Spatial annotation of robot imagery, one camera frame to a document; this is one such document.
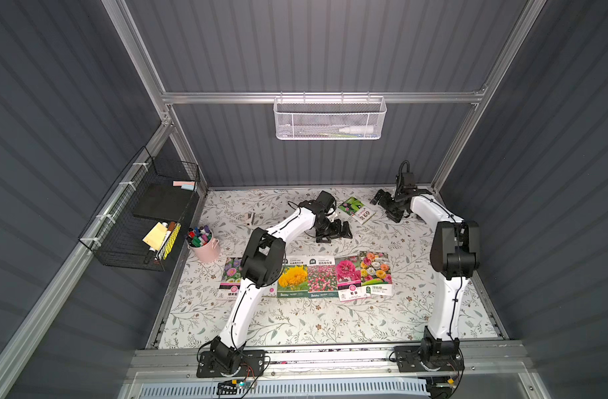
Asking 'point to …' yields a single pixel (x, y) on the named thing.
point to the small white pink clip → (249, 217)
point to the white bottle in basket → (357, 130)
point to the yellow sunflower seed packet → (293, 280)
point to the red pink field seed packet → (321, 277)
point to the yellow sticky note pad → (155, 237)
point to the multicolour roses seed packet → (375, 273)
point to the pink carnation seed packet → (348, 278)
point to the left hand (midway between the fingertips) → (344, 238)
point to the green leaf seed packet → (357, 210)
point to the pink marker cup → (200, 241)
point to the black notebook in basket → (164, 200)
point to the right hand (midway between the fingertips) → (377, 205)
